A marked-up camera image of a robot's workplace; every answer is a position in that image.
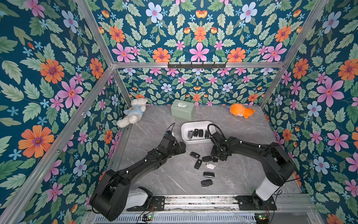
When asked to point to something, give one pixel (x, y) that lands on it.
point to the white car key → (210, 165)
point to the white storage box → (187, 129)
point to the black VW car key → (196, 132)
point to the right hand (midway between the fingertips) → (213, 156)
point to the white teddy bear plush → (134, 114)
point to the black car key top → (200, 133)
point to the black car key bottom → (206, 182)
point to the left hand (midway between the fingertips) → (182, 145)
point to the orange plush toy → (238, 109)
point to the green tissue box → (182, 109)
